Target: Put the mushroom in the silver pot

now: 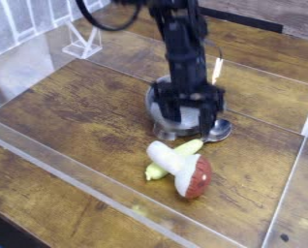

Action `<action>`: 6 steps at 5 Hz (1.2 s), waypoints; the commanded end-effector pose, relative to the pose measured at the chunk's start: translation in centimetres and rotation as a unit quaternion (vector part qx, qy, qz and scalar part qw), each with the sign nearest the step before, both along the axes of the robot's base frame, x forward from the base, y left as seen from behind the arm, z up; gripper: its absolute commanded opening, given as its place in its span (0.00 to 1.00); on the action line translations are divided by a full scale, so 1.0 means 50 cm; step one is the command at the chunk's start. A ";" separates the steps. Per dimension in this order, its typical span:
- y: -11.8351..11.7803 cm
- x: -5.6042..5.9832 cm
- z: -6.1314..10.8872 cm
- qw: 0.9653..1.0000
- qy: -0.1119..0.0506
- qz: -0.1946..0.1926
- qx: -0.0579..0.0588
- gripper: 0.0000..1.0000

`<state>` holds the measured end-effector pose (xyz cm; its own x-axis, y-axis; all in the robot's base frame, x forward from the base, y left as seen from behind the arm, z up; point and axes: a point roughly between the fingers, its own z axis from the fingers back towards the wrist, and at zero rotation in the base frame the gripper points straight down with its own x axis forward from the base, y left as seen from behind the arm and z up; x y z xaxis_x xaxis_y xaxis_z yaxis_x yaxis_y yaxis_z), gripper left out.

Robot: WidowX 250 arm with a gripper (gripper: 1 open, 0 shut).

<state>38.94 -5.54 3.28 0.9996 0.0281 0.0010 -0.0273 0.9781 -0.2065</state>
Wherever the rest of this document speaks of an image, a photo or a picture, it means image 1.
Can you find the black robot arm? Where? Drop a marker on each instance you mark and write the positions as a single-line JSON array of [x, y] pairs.
[[181, 27]]

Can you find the clear acrylic left barrier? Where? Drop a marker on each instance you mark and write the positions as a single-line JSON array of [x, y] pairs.
[[39, 41]]

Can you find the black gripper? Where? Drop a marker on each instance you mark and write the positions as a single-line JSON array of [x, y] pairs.
[[187, 89]]

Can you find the clear acrylic front barrier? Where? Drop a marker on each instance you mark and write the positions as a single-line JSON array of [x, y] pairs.
[[161, 218]]

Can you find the black strip on table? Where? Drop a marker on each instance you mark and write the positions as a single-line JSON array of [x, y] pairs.
[[244, 20]]

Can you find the silver metal pot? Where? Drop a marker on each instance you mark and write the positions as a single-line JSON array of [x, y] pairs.
[[165, 129]]

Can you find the clear acrylic right barrier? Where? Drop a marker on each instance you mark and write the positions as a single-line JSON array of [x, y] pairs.
[[288, 228]]

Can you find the clear acrylic barrier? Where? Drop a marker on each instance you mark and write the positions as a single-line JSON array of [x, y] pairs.
[[39, 41], [161, 218], [288, 228]]

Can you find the green handled silver spoon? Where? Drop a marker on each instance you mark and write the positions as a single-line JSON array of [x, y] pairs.
[[163, 154]]

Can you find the red plush mushroom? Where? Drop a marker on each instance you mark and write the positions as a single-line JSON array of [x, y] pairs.
[[192, 175]]

